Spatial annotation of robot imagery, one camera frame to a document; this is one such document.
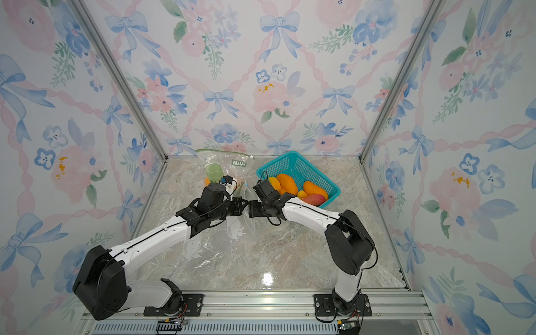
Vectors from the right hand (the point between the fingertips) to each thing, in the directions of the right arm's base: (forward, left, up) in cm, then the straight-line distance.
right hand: (254, 208), depth 89 cm
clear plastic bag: (-12, +14, -9) cm, 20 cm away
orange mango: (+17, -15, -5) cm, 23 cm away
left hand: (-2, +1, +9) cm, 9 cm away
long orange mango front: (+15, -26, -6) cm, 31 cm away
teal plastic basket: (+27, -22, -5) cm, 35 cm away
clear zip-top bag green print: (+15, +16, +12) cm, 25 cm away
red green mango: (+5, -27, -1) cm, 27 cm away
